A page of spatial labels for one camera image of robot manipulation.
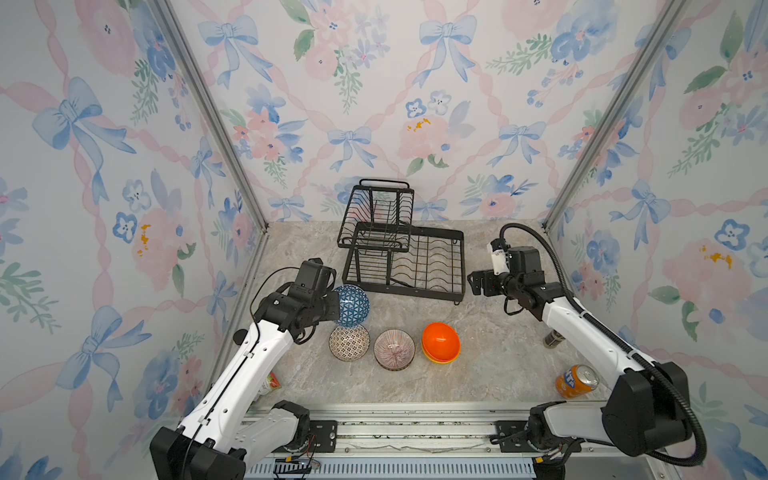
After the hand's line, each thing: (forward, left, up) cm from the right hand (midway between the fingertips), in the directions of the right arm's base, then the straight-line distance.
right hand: (484, 272), depth 87 cm
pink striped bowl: (-18, +26, -13) cm, 34 cm away
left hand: (-12, +42, +4) cm, 44 cm away
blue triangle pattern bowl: (-10, +37, -1) cm, 39 cm away
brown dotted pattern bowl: (-16, +39, -14) cm, 45 cm away
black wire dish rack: (+3, +29, +6) cm, 29 cm away
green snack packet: (-28, +57, -11) cm, 65 cm away
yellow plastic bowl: (-22, +13, -11) cm, 28 cm away
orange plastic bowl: (-17, +13, -10) cm, 23 cm away
